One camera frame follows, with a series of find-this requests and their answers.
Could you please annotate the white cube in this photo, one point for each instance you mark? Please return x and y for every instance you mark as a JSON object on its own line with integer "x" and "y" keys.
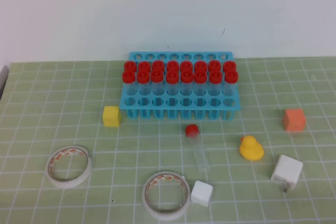
{"x": 201, "y": 193}

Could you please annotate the back row tube four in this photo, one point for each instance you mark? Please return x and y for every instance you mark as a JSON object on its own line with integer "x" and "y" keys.
{"x": 172, "y": 66}

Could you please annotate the row tube two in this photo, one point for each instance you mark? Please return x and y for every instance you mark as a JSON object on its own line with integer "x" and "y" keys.
{"x": 144, "y": 66}
{"x": 143, "y": 79}

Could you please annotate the front row tube six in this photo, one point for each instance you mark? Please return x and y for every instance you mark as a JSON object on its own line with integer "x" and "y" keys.
{"x": 200, "y": 80}

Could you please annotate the white power adapter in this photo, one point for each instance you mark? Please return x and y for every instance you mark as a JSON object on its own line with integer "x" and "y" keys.
{"x": 287, "y": 172}

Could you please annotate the tape roll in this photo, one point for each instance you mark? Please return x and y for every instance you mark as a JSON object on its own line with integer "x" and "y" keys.
{"x": 63, "y": 152}
{"x": 166, "y": 215}

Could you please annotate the red capped clear tube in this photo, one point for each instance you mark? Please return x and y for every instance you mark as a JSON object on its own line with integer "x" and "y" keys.
{"x": 195, "y": 141}

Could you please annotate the row tube seven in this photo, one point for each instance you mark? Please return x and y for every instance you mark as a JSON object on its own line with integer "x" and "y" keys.
{"x": 214, "y": 65}
{"x": 215, "y": 82}

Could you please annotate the back row tube seven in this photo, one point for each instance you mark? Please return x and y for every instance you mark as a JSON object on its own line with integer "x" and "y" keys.
{"x": 214, "y": 65}

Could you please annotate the blue test tube rack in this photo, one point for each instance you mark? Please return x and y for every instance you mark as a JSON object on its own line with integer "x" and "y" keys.
{"x": 184, "y": 106}

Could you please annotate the row tube five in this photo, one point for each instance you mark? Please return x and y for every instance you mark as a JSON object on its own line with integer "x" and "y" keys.
{"x": 187, "y": 79}
{"x": 186, "y": 66}

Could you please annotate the back row tube five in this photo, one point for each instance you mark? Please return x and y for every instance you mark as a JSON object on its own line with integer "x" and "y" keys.
{"x": 186, "y": 66}

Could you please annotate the row tube three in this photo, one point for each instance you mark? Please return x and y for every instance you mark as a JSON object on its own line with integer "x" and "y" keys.
{"x": 157, "y": 82}
{"x": 158, "y": 65}

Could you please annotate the yellow rubber duck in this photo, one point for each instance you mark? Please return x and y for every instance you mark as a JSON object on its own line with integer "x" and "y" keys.
{"x": 250, "y": 149}

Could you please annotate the left tape roll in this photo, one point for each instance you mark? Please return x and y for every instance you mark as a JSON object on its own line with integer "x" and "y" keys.
{"x": 63, "y": 152}

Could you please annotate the front row tube seven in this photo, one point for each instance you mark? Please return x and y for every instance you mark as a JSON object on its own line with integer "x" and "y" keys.
{"x": 215, "y": 82}

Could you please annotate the orange cube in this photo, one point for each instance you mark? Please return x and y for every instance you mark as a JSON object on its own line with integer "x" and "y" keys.
{"x": 294, "y": 120}

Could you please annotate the yellow cube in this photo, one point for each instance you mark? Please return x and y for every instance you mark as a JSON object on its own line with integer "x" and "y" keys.
{"x": 111, "y": 116}

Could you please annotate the back row tube two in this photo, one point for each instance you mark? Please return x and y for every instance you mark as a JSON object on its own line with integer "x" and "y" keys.
{"x": 144, "y": 66}

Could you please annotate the front row tube five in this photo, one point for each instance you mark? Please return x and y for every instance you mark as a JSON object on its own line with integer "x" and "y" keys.
{"x": 187, "y": 79}

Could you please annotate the green checkered cloth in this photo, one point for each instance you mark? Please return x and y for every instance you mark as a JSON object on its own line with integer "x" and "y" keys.
{"x": 51, "y": 105}

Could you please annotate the row tube eight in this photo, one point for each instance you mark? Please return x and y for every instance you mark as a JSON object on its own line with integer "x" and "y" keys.
{"x": 229, "y": 66}
{"x": 230, "y": 82}

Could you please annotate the row tube one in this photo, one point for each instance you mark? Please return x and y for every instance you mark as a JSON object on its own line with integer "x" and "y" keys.
{"x": 130, "y": 66}
{"x": 129, "y": 82}

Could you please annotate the front row tube three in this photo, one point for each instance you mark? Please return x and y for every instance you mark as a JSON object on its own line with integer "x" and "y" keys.
{"x": 157, "y": 82}

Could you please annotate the back row tube eight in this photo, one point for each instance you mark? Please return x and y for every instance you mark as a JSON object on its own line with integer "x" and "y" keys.
{"x": 229, "y": 66}

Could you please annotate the back row tube one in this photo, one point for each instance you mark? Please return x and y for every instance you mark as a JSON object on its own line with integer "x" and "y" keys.
{"x": 130, "y": 66}

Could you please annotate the front row tube two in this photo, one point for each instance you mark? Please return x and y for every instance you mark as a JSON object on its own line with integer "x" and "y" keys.
{"x": 143, "y": 79}

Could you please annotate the back row tube three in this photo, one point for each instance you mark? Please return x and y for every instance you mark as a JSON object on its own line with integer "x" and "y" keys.
{"x": 158, "y": 65}

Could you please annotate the front row tube eight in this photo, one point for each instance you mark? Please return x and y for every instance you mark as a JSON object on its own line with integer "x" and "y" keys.
{"x": 230, "y": 82}

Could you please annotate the row tube six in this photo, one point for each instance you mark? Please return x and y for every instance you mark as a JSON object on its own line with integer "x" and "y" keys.
{"x": 200, "y": 66}
{"x": 200, "y": 80}

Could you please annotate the front row tube one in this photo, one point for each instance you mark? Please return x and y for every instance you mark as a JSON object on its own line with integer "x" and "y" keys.
{"x": 129, "y": 82}

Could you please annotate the right tape roll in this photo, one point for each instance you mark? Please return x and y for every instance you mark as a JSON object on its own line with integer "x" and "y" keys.
{"x": 166, "y": 215}

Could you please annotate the row tube four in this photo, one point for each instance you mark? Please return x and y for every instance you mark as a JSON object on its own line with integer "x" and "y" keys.
{"x": 172, "y": 66}
{"x": 172, "y": 82}

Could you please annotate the front row tube four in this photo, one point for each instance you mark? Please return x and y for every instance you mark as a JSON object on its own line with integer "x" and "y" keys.
{"x": 172, "y": 82}

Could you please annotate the back row tube six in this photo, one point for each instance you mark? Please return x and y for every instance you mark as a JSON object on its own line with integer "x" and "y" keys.
{"x": 200, "y": 66}

